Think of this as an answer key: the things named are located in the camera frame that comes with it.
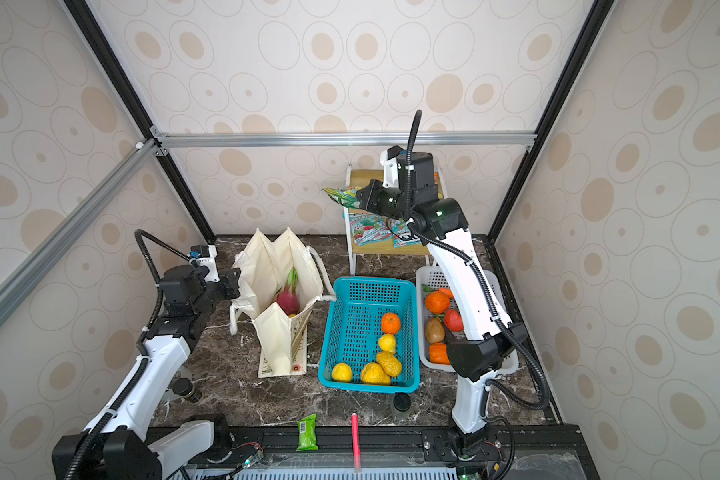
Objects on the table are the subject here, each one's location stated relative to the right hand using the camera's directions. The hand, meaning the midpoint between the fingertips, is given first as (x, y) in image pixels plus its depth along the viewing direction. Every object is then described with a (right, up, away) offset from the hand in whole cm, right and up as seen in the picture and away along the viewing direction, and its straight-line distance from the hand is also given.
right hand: (355, 192), depth 68 cm
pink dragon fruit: (-22, -27, +24) cm, 42 cm away
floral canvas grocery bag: (-26, -22, +29) cm, 45 cm away
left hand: (-29, -17, +10) cm, 35 cm away
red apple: (+29, -33, +21) cm, 49 cm away
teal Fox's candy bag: (+11, -5, +29) cm, 32 cm away
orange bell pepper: (+23, -41, +15) cm, 49 cm away
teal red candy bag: (+4, -5, +29) cm, 29 cm away
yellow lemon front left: (-4, -46, +12) cm, 47 cm away
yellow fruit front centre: (+4, -46, +11) cm, 48 cm away
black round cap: (+11, -50, +4) cm, 51 cm away
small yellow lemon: (+9, -39, +19) cm, 45 cm away
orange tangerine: (+10, -34, +21) cm, 42 cm away
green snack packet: (-12, -59, +6) cm, 61 cm away
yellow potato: (+23, -36, +19) cm, 47 cm away
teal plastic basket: (0, -30, +32) cm, 44 cm away
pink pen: (0, -61, +6) cm, 61 cm away
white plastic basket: (+25, -26, +27) cm, 45 cm away
